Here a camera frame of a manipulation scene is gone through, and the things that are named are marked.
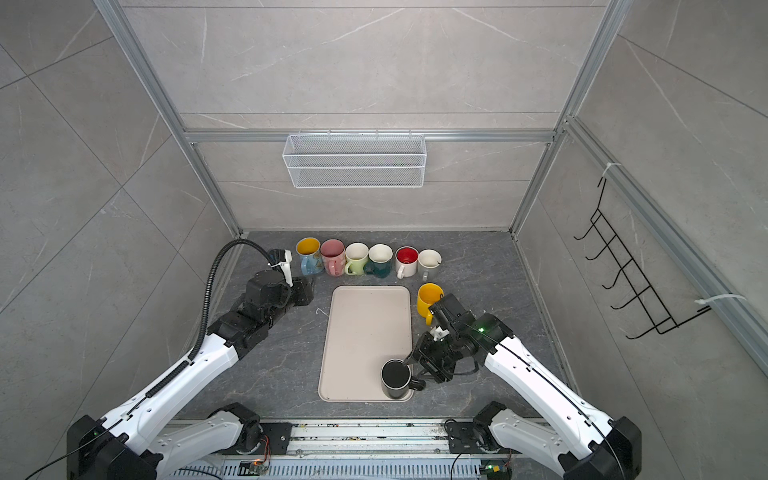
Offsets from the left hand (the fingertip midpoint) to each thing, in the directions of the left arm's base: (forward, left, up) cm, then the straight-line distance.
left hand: (307, 270), depth 78 cm
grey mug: (+15, -36, -17) cm, 43 cm away
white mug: (+19, -29, -20) cm, 40 cm away
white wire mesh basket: (+43, -12, +5) cm, 45 cm away
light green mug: (+19, -11, -17) cm, 28 cm away
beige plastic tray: (-6, -13, -24) cm, 28 cm away
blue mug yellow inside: (+17, +4, -16) cm, 23 cm away
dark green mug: (+18, -19, -17) cm, 31 cm away
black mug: (-25, -23, -14) cm, 37 cm away
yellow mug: (+2, -35, -18) cm, 39 cm away
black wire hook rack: (-14, -77, +9) cm, 79 cm away
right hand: (-23, -25, -8) cm, 35 cm away
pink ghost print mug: (+16, -4, -13) cm, 21 cm away
